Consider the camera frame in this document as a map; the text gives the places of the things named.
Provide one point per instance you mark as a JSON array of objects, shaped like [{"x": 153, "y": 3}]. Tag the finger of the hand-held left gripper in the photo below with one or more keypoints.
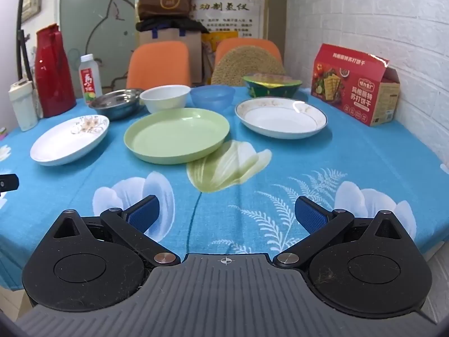
[{"x": 8, "y": 182}]

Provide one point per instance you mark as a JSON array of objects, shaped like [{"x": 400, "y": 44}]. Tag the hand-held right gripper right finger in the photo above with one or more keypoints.
[{"x": 310, "y": 216}]

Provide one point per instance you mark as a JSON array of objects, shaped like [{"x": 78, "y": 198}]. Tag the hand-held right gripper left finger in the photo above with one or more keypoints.
[{"x": 143, "y": 214}]

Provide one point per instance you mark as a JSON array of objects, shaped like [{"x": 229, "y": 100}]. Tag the white floral plate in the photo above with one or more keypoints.
[{"x": 66, "y": 144}]

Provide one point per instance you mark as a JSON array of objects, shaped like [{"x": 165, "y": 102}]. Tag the white gold-rimmed plate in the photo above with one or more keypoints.
[{"x": 280, "y": 117}]

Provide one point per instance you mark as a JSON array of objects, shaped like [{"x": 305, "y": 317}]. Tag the stainless steel bowl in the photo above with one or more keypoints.
[{"x": 115, "y": 105}]

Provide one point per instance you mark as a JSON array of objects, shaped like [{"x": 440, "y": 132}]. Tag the blue floral tablecloth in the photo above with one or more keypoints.
[{"x": 315, "y": 168}]

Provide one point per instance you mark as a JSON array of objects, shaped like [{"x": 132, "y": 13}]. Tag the cream tumbler cup with lid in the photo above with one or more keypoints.
[{"x": 21, "y": 107}]

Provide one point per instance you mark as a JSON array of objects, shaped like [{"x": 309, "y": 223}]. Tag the light green plate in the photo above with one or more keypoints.
[{"x": 175, "y": 137}]

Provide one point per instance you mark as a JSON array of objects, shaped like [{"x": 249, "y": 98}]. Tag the white bowl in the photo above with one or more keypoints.
[{"x": 164, "y": 100}]

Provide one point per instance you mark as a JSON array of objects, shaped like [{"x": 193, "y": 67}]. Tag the red thermos jug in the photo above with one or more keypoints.
[{"x": 52, "y": 73}]

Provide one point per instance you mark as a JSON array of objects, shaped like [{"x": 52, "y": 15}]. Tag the juice bottle with red label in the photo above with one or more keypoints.
[{"x": 90, "y": 80}]

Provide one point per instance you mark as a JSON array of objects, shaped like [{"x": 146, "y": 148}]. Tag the green patterned bowl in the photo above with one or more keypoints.
[{"x": 272, "y": 89}]

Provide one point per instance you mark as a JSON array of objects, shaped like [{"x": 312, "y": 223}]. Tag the red cracker box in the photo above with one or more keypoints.
[{"x": 350, "y": 87}]

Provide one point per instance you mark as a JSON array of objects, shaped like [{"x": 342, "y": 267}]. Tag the blue translucent bowl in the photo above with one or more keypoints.
[{"x": 212, "y": 98}]

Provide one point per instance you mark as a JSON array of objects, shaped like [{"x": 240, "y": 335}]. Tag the orange chair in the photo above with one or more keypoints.
[
  {"x": 158, "y": 63},
  {"x": 228, "y": 45}
]

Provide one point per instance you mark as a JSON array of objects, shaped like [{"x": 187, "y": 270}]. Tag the woven straw cushion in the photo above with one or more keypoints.
[{"x": 245, "y": 66}]

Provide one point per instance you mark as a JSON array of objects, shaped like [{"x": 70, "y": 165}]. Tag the yellow snack bag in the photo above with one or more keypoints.
[{"x": 210, "y": 44}]

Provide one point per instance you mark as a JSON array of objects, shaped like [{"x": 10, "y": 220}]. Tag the black cloth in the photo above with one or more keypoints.
[{"x": 168, "y": 24}]

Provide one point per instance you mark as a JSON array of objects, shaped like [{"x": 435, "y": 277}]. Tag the frosted glass door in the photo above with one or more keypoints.
[{"x": 98, "y": 7}]

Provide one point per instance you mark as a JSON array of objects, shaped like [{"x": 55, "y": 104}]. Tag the white wall unit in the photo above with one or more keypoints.
[{"x": 31, "y": 3}]

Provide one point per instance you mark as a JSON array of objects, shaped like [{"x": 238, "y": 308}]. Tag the white wall poster with text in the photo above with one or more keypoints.
[{"x": 228, "y": 15}]

